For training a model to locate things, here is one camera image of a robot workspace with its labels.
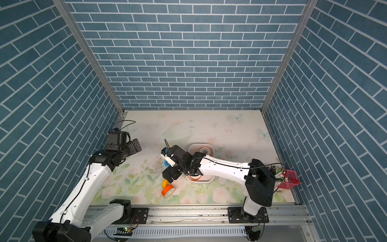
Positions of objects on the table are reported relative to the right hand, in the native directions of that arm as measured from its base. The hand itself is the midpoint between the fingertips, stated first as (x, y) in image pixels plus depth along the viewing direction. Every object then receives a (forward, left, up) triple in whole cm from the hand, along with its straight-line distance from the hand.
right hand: (170, 170), depth 76 cm
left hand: (+10, +21, +5) cm, 23 cm away
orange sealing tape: (+18, -18, -8) cm, 26 cm away
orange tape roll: (-8, 0, -6) cm, 10 cm away
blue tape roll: (+9, +6, -12) cm, 16 cm away
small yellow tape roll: (-4, +3, -8) cm, 9 cm away
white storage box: (+18, -9, -6) cm, 21 cm away
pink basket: (+3, -65, -6) cm, 65 cm away
